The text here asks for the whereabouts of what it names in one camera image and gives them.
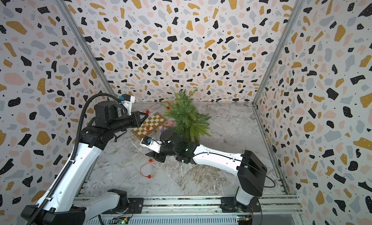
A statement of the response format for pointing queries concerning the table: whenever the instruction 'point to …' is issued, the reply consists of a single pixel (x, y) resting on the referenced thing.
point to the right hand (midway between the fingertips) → (148, 150)
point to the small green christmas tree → (188, 122)
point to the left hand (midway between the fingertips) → (149, 114)
